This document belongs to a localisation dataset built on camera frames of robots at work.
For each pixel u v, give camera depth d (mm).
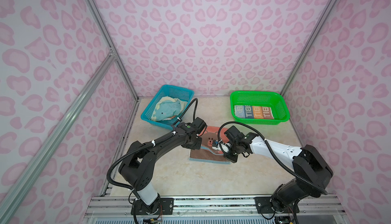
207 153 893
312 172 435
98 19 783
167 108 1068
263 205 734
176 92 1182
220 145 750
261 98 1160
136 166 458
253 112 1086
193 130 628
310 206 737
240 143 648
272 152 504
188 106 719
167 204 735
